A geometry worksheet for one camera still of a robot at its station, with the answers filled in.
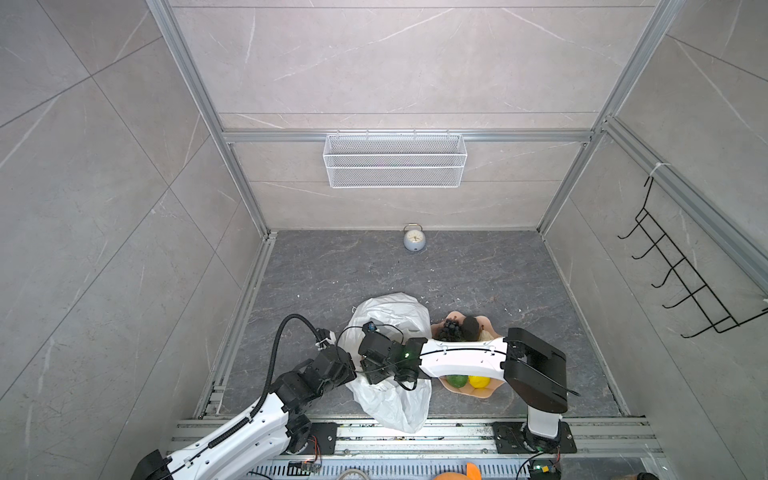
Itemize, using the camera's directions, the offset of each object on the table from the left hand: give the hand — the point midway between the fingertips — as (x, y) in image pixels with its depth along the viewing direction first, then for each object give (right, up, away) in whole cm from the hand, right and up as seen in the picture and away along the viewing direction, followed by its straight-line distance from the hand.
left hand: (355, 356), depth 82 cm
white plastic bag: (+13, -10, -9) cm, 19 cm away
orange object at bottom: (+28, -21, -16) cm, 39 cm away
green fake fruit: (+27, -4, -6) cm, 28 cm away
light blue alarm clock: (+19, +35, +31) cm, 51 cm away
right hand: (+4, -3, +2) cm, 5 cm away
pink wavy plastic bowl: (+38, +7, +6) cm, 39 cm away
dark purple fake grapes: (+31, +7, +1) cm, 32 cm away
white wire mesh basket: (+12, +61, +19) cm, 65 cm away
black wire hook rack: (+77, +16, -22) cm, 82 cm away
